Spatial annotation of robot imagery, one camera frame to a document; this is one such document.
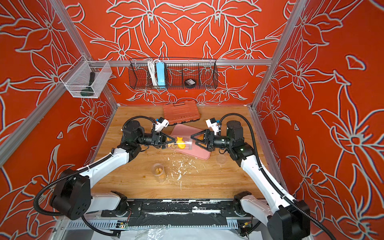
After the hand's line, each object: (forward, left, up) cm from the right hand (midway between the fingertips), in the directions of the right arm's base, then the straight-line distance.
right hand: (194, 140), depth 66 cm
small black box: (+44, +3, -1) cm, 44 cm away
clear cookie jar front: (-7, +19, -21) cm, 29 cm away
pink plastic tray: (+27, +7, -31) cm, 42 cm away
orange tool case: (+37, +11, -22) cm, 44 cm away
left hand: (-2, +9, -2) cm, 10 cm away
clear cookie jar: (0, +6, -2) cm, 6 cm away
